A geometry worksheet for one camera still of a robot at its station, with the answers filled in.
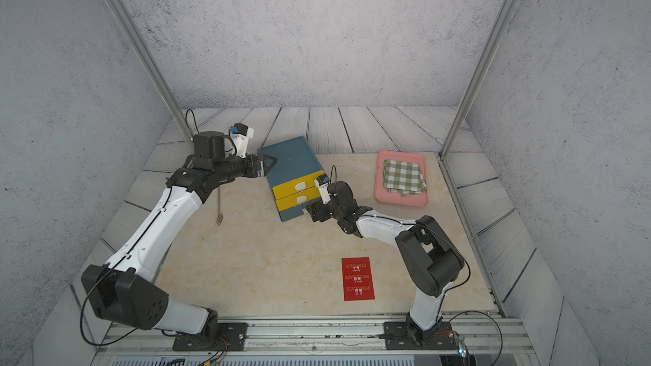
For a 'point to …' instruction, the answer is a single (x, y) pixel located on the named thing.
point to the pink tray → (383, 196)
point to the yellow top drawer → (296, 186)
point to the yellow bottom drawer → (292, 200)
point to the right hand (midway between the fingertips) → (316, 202)
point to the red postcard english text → (358, 283)
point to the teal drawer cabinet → (292, 176)
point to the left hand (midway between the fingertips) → (272, 159)
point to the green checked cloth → (403, 178)
